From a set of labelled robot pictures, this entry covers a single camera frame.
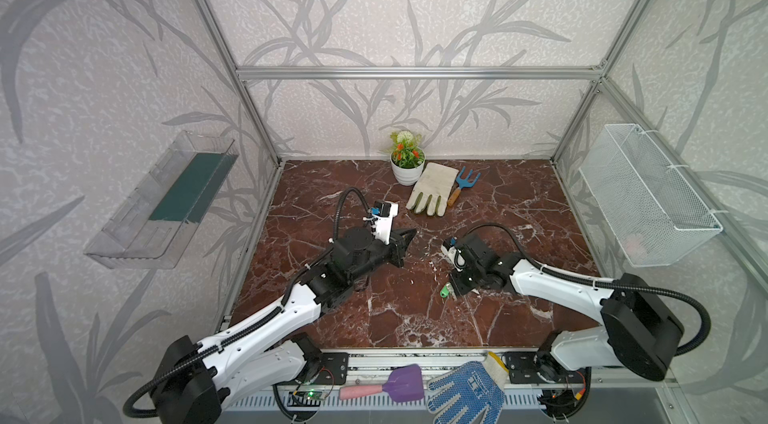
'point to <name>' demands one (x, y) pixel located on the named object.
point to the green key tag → (444, 292)
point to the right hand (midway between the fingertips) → (450, 270)
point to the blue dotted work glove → (479, 389)
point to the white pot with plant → (407, 157)
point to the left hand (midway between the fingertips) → (420, 226)
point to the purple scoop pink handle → (405, 384)
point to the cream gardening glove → (432, 190)
